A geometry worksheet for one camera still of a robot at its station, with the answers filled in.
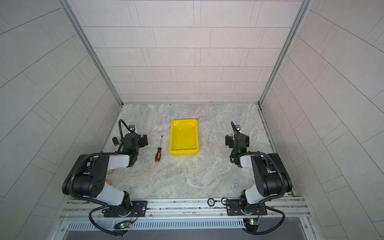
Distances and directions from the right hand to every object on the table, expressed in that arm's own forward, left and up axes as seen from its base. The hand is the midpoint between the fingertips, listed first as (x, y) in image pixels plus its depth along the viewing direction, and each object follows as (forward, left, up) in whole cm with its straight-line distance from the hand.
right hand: (235, 134), depth 95 cm
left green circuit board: (-43, +60, 0) cm, 74 cm away
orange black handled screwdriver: (-9, +49, -1) cm, 50 cm away
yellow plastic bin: (0, +33, 0) cm, 33 cm away
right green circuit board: (-46, +2, -5) cm, 47 cm away
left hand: (+4, +61, +3) cm, 61 cm away
